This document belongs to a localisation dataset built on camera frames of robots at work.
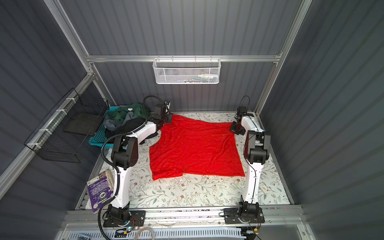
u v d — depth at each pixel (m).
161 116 0.83
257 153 0.61
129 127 0.96
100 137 0.99
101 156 0.78
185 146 1.00
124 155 0.60
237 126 0.91
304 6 0.70
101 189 0.81
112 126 0.94
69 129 0.73
